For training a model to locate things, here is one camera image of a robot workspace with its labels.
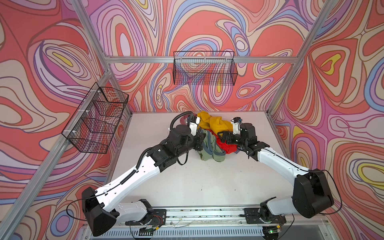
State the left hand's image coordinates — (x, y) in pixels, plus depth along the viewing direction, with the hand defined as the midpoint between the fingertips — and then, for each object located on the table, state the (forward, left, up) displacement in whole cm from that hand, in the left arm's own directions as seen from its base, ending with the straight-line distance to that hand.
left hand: (208, 134), depth 67 cm
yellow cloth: (+17, -6, -13) cm, 22 cm away
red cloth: (+4, -12, -18) cm, 23 cm away
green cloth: (-2, -2, -9) cm, 10 cm away
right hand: (+11, -12, -16) cm, 23 cm away
